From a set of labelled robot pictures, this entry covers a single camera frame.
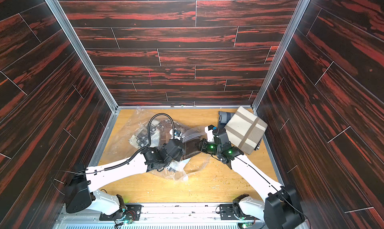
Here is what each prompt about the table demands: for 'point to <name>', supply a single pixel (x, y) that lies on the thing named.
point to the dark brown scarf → (191, 148)
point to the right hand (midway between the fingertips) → (197, 142)
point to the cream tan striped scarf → (246, 130)
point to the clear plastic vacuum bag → (118, 146)
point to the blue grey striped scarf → (224, 118)
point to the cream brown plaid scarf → (161, 132)
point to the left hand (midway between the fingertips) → (180, 148)
